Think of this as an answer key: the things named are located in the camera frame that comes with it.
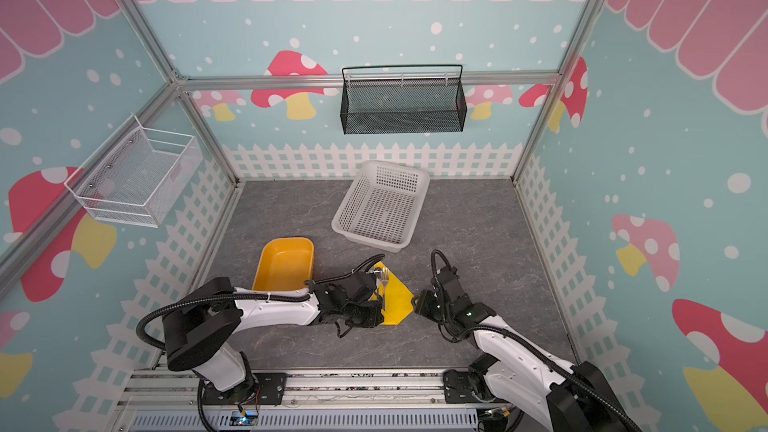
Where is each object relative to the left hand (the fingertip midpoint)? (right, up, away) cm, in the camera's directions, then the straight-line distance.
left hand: (382, 326), depth 84 cm
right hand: (+9, +6, +1) cm, 11 cm away
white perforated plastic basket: (-1, +34, +29) cm, 44 cm away
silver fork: (0, +10, +10) cm, 15 cm away
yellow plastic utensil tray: (-32, +15, +13) cm, 38 cm away
